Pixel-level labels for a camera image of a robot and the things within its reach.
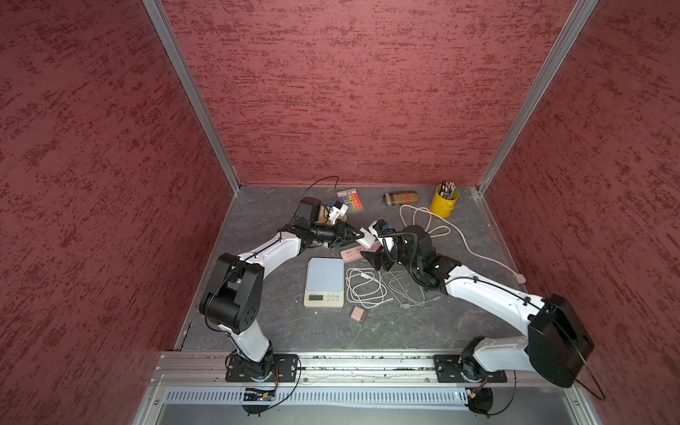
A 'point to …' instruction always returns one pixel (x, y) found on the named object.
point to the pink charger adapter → (359, 314)
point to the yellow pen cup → (442, 206)
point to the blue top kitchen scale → (324, 282)
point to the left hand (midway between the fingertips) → (360, 241)
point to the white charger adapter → (367, 240)
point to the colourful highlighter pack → (350, 198)
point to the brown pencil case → (400, 197)
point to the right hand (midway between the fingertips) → (370, 247)
